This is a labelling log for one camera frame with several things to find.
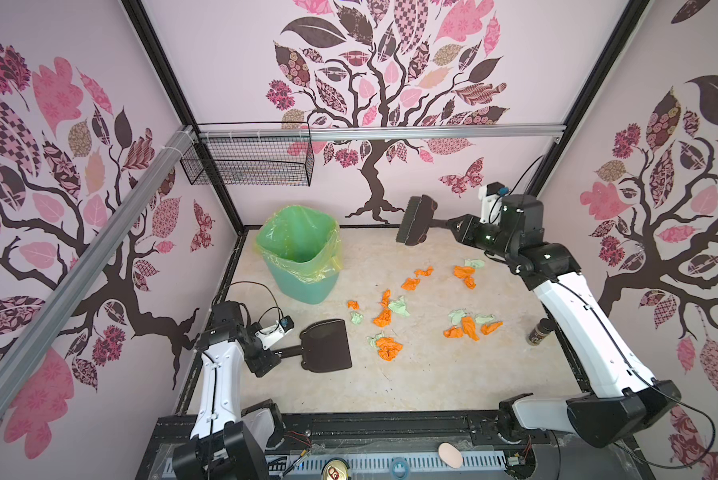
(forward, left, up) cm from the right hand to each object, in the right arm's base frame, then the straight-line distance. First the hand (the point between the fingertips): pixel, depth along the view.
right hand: (456, 216), depth 70 cm
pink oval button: (-44, +3, -36) cm, 57 cm away
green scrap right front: (-7, -8, -38) cm, 39 cm away
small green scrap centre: (-8, +25, -36) cm, 45 cm away
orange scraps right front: (-12, -10, -36) cm, 39 cm away
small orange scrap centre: (-2, +27, -37) cm, 46 cm away
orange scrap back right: (+10, -13, -38) cm, 41 cm away
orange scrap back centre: (+6, +6, -38) cm, 39 cm away
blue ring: (-47, +15, -38) cm, 62 cm away
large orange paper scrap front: (-18, +16, -36) cm, 43 cm away
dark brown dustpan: (-17, +35, -36) cm, 53 cm away
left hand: (-21, +51, -31) cm, 63 cm away
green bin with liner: (+13, +44, -28) cm, 54 cm away
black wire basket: (+35, +50, -3) cm, 61 cm away
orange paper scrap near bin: (-7, +16, -37) cm, 41 cm away
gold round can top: (-48, +29, -26) cm, 62 cm away
